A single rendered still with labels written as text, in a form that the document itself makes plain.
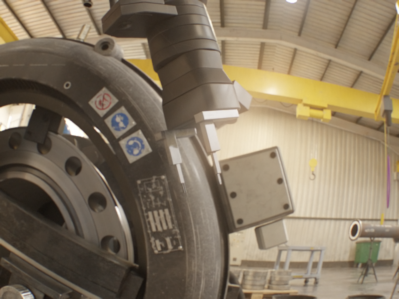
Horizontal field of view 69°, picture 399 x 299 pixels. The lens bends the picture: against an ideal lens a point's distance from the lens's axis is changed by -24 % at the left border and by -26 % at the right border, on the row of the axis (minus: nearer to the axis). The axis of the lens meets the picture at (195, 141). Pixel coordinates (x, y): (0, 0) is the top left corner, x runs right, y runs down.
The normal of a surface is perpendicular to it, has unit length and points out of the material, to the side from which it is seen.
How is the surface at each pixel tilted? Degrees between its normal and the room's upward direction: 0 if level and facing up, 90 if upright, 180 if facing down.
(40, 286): 90
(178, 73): 122
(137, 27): 155
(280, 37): 90
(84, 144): 90
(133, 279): 90
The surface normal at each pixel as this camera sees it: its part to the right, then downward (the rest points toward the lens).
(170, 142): 0.63, -0.25
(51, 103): -0.24, 0.52
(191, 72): -0.62, -0.07
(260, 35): -0.07, -0.30
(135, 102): 0.17, -0.38
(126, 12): 0.30, -0.19
